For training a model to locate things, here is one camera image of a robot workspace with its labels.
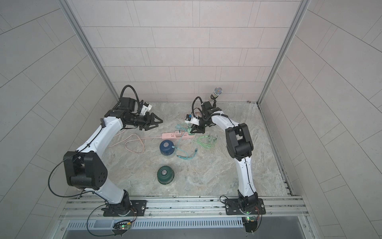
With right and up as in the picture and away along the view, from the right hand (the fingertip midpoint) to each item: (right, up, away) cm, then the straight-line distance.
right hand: (193, 127), depth 96 cm
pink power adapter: (-10, -4, -5) cm, 12 cm away
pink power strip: (-14, -6, -3) cm, 15 cm away
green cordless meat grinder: (-13, -21, -24) cm, 35 cm away
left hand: (-17, +5, -16) cm, 24 cm away
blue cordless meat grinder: (-14, -10, -15) cm, 23 cm away
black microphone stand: (+14, +15, +2) cm, 20 cm away
